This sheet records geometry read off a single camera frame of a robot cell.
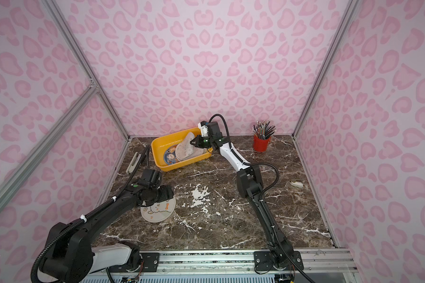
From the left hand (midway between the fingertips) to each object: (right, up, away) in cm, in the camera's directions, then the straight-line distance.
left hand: (168, 194), depth 87 cm
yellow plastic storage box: (-12, +24, +23) cm, 36 cm away
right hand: (+10, +27, +13) cm, 31 cm away
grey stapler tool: (-26, +14, +18) cm, 34 cm away
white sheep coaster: (-5, -9, +1) cm, 11 cm away
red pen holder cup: (+51, +25, +26) cm, 63 cm away
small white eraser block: (+67, +3, +8) cm, 68 cm away
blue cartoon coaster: (-5, +18, +21) cm, 28 cm away
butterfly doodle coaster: (+5, +22, +16) cm, 27 cm away
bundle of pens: (+50, +33, +14) cm, 62 cm away
